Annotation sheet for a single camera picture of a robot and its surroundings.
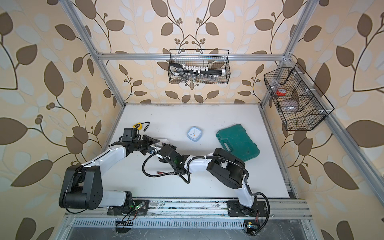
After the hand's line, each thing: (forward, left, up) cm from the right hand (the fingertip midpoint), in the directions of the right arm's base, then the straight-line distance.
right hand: (163, 145), depth 88 cm
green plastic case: (+5, -46, -6) cm, 46 cm away
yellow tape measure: (+20, +21, -5) cm, 29 cm away
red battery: (-14, +2, -7) cm, 16 cm away
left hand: (+2, +4, +3) cm, 5 cm away
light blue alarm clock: (+11, -19, -5) cm, 22 cm away
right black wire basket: (+9, -74, +24) cm, 78 cm away
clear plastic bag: (+5, -66, +25) cm, 71 cm away
